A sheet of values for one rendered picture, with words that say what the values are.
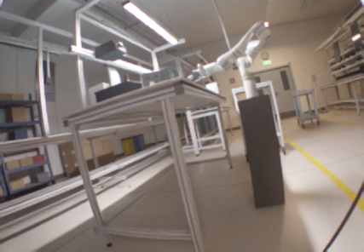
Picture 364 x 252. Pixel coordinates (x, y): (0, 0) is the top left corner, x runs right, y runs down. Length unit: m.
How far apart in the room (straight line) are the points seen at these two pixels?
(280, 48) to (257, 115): 7.11
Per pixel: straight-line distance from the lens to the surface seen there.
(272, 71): 8.22
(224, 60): 1.24
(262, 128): 1.45
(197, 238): 1.15
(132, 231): 1.33
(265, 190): 1.57
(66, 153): 5.07
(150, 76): 1.50
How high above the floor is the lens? 0.79
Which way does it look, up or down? 2 degrees up
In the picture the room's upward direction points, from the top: 12 degrees counter-clockwise
